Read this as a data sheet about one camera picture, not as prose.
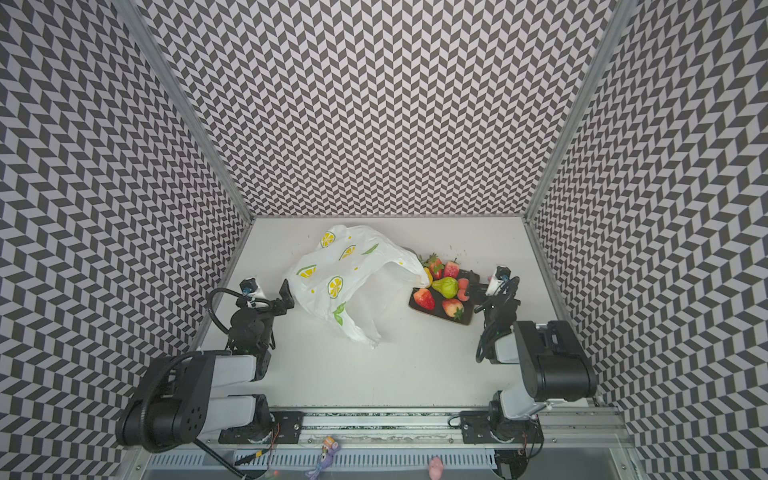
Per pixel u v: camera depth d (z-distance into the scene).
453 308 0.89
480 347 0.75
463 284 0.94
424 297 0.91
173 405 0.41
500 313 0.68
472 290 0.82
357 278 0.79
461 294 0.92
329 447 0.68
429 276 0.95
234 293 0.70
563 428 0.75
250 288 0.72
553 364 0.45
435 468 0.67
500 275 0.75
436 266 0.96
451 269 0.97
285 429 0.73
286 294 0.84
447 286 0.92
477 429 0.73
